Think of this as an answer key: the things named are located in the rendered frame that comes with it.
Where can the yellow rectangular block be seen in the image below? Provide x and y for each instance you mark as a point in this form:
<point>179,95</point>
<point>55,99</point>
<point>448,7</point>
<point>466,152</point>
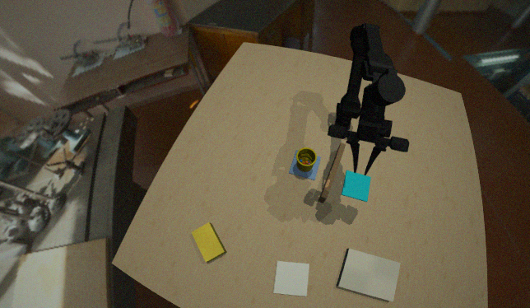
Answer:
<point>208,242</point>

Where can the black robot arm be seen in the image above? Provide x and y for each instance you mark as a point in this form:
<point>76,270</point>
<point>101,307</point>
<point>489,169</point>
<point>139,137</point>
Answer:
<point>371,63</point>

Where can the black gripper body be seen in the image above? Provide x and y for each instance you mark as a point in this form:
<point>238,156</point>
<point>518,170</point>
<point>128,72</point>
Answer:
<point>396,144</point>

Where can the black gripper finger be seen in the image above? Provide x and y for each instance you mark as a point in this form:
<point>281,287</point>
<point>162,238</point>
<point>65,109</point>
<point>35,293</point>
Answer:
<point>374,154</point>
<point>355,151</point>

